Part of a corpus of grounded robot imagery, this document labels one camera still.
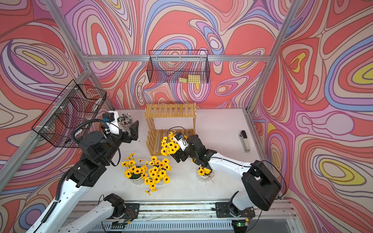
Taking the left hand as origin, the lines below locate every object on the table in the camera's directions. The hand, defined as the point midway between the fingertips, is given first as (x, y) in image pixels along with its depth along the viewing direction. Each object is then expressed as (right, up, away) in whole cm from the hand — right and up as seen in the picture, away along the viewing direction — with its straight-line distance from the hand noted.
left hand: (129, 120), depth 63 cm
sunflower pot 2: (+10, -27, +9) cm, 30 cm away
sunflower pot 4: (+35, -27, +11) cm, 46 cm away
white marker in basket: (-32, -6, +12) cm, 34 cm away
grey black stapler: (+64, -14, +33) cm, 73 cm away
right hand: (+19, -18, +21) cm, 34 cm away
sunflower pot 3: (-1, -26, +9) cm, 27 cm away
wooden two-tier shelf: (+5, +2, +45) cm, 45 cm away
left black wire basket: (-34, +9, +14) cm, 38 cm away
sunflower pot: (+16, -13, +9) cm, 22 cm away
